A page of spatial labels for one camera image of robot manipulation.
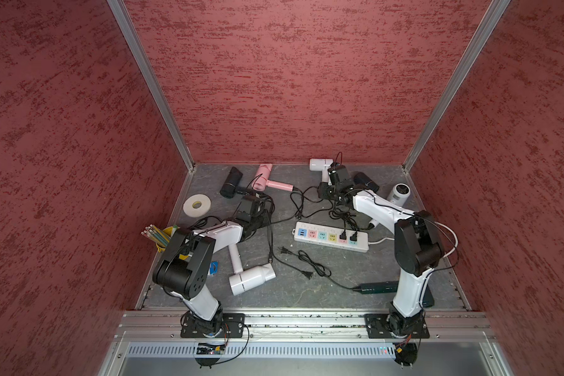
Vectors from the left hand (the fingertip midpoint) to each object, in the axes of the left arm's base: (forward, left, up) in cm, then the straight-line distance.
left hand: (268, 219), depth 95 cm
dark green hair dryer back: (+26, -44, -2) cm, 51 cm away
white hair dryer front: (-25, +7, +2) cm, 26 cm away
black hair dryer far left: (+18, +19, +1) cm, 26 cm away
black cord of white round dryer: (-8, -35, -1) cm, 36 cm away
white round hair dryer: (+10, -55, +5) cm, 57 cm away
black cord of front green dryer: (-21, -22, -3) cm, 30 cm away
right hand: (+10, -23, +6) cm, 26 cm away
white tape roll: (+9, +33, -3) cm, 35 cm away
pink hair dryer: (+22, +4, 0) cm, 22 cm away
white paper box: (-20, +20, -3) cm, 28 cm away
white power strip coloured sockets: (-7, -30, -2) cm, 31 cm away
